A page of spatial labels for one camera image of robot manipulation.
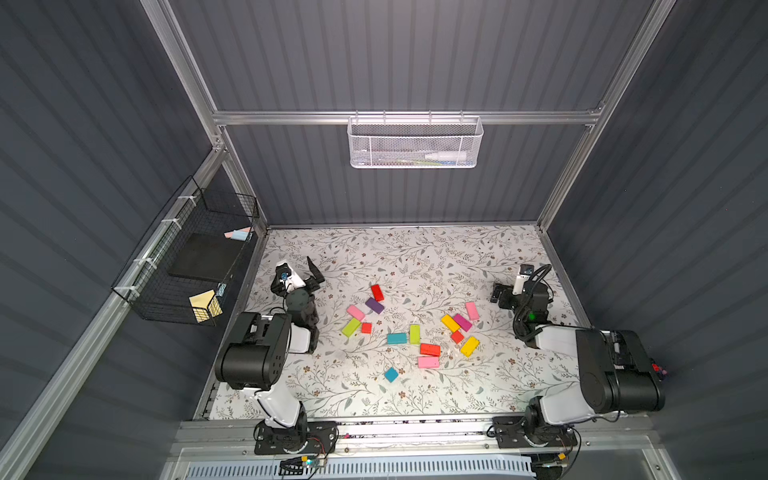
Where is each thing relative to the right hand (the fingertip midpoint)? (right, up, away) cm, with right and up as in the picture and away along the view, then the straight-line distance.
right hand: (511, 284), depth 93 cm
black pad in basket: (-85, +9, -18) cm, 87 cm away
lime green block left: (-51, -13, -1) cm, 53 cm away
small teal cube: (-38, -25, -9) cm, 46 cm away
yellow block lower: (-14, -18, -4) cm, 24 cm away
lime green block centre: (-31, -15, -2) cm, 35 cm away
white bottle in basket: (-21, +41, 0) cm, 46 cm away
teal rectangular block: (-36, -16, -2) cm, 40 cm away
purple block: (-44, -8, +6) cm, 45 cm away
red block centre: (-26, -19, -4) cm, 33 cm away
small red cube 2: (-18, -16, -2) cm, 24 cm away
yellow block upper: (-19, -12, 0) cm, 23 cm away
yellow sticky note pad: (-76, -1, -34) cm, 83 cm away
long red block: (-43, -3, +7) cm, 44 cm away
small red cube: (-46, -14, 0) cm, 48 cm away
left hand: (-66, +7, -6) cm, 67 cm away
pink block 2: (-11, -10, +4) cm, 15 cm away
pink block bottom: (-27, -22, -8) cm, 36 cm away
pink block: (-50, -9, +3) cm, 51 cm away
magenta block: (-15, -12, 0) cm, 19 cm away
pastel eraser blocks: (-80, +15, -11) cm, 83 cm away
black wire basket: (-90, +3, -31) cm, 95 cm away
